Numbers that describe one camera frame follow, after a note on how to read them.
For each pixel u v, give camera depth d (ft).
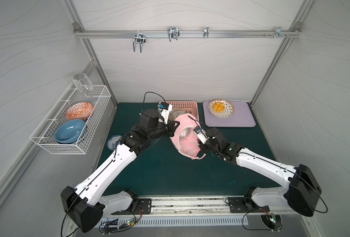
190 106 3.77
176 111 3.64
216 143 1.99
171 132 1.99
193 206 2.46
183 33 2.59
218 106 3.76
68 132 2.03
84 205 1.20
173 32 2.51
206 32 2.56
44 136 1.84
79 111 2.33
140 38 2.57
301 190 1.34
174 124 2.02
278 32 2.51
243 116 3.67
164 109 1.98
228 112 3.76
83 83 2.41
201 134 2.29
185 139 2.76
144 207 2.40
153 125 1.71
